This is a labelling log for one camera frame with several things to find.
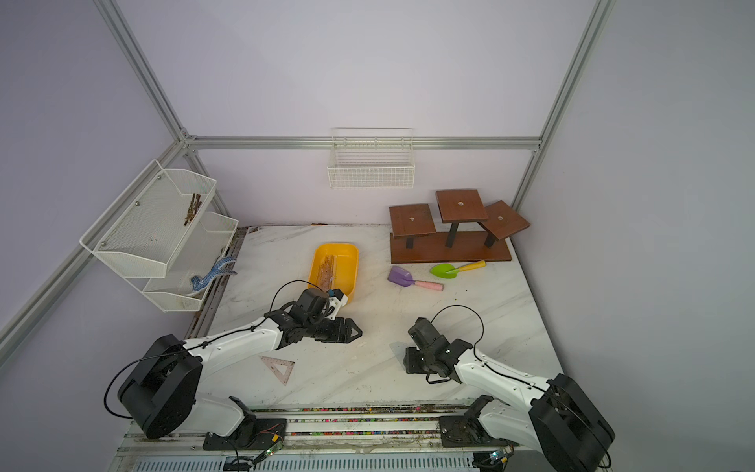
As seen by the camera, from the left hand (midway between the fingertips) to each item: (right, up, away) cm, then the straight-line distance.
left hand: (352, 335), depth 85 cm
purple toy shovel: (+16, +15, +20) cm, 30 cm away
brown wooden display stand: (+20, +30, +23) cm, 43 cm away
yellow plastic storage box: (-5, +19, +22) cm, 29 cm away
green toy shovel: (+34, +17, +23) cm, 44 cm away
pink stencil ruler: (-12, +17, +20) cm, 29 cm away
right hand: (+18, -9, +1) cm, 20 cm away
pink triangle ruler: (-24, -9, +1) cm, 26 cm away
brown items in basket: (-44, +39, -3) cm, 59 cm away
